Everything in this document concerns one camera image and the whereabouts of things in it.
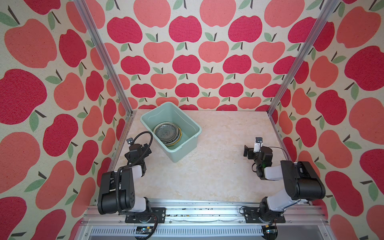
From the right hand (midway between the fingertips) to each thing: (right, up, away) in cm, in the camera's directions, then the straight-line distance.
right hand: (257, 145), depth 94 cm
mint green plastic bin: (-46, -1, -15) cm, 48 cm away
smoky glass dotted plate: (-59, +8, +8) cm, 60 cm away
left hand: (-75, -1, -1) cm, 75 cm away
